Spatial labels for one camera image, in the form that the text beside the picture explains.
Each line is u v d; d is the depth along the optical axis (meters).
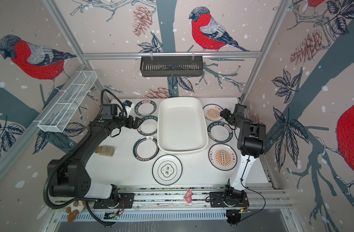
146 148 0.92
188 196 0.72
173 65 1.04
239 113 0.83
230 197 0.68
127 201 0.73
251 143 0.55
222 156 0.89
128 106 0.76
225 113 0.96
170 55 0.95
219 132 1.02
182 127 1.04
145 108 1.15
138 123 0.78
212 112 1.14
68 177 0.42
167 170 0.83
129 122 0.76
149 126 1.09
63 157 0.43
